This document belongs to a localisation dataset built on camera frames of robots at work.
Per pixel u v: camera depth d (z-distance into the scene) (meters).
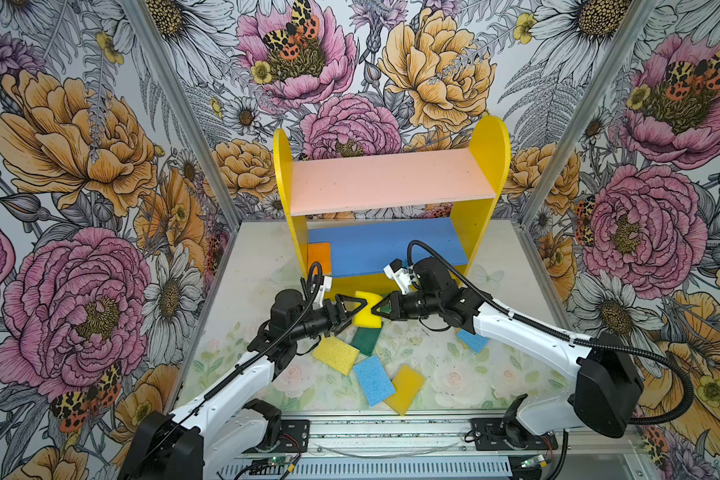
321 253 0.92
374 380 0.81
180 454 0.39
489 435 0.74
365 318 0.73
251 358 0.55
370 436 0.76
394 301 0.68
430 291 0.64
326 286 0.75
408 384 0.83
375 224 1.23
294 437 0.73
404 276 0.73
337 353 0.85
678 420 0.54
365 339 0.89
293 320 0.61
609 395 0.41
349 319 0.68
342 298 0.70
